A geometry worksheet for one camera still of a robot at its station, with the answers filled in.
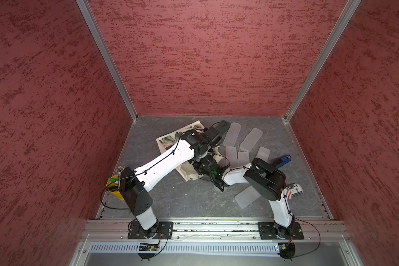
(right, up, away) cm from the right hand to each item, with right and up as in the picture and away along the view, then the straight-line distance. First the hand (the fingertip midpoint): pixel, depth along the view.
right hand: (188, 161), depth 92 cm
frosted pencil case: (+46, +3, +9) cm, 47 cm away
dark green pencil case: (+22, +20, +22) cm, 37 cm away
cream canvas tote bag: (-1, -5, +2) cm, 5 cm away
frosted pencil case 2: (+29, +16, +18) cm, 37 cm away
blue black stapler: (+58, +1, +3) cm, 58 cm away
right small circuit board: (+44, -34, -20) cm, 60 cm away
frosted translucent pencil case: (+41, +11, +15) cm, 45 cm away
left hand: (+1, +8, -15) cm, 17 cm away
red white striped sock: (+56, -13, -9) cm, 58 cm away
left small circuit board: (-17, -35, -19) cm, 43 cm away
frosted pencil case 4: (+31, -16, -11) cm, 36 cm away
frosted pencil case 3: (+26, +3, +8) cm, 28 cm away
